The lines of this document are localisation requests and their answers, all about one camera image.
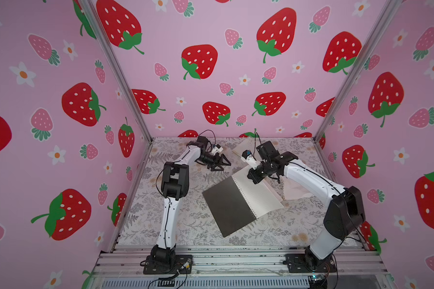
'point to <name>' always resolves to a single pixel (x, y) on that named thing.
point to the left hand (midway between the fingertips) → (227, 166)
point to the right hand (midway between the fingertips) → (252, 173)
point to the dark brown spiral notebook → (237, 201)
